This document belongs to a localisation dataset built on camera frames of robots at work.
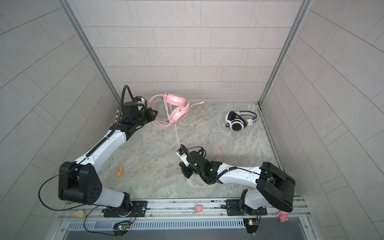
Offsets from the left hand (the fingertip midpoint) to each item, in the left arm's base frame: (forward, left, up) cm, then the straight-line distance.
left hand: (160, 108), depth 82 cm
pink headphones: (-9, -9, +10) cm, 16 cm away
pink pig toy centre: (-45, -22, -20) cm, 54 cm away
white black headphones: (+3, -47, -15) cm, 49 cm away
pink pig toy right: (-48, -60, -19) cm, 79 cm away
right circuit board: (-51, -47, -23) cm, 73 cm away
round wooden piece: (-48, +33, -20) cm, 61 cm away
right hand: (-27, -12, -16) cm, 34 cm away
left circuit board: (-52, +11, -18) cm, 56 cm away
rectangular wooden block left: (-28, +22, -21) cm, 41 cm away
